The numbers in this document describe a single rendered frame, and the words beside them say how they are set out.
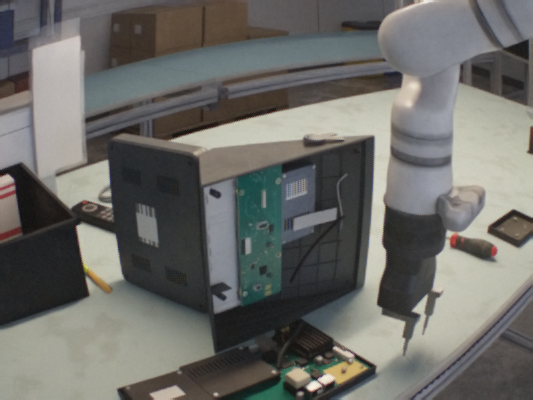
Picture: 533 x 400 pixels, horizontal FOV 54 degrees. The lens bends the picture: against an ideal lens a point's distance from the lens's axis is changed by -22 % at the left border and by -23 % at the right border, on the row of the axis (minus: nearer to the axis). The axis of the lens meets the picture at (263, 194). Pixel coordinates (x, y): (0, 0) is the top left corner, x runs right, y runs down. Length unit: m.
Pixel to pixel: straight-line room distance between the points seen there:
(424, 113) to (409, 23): 0.09
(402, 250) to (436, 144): 0.11
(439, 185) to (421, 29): 0.16
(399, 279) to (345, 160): 0.19
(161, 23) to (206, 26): 0.39
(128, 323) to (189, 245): 0.14
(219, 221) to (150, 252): 0.16
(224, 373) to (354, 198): 0.28
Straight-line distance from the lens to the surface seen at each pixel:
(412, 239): 0.61
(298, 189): 0.73
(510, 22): 0.53
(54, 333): 0.78
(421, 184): 0.59
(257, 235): 0.70
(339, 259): 0.82
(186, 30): 4.26
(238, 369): 0.66
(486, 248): 0.94
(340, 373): 0.67
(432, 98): 0.60
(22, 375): 0.71
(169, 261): 0.79
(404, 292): 0.64
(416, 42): 0.54
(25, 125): 1.05
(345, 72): 2.74
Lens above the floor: 1.44
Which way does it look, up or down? 23 degrees down
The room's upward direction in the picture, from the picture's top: 1 degrees counter-clockwise
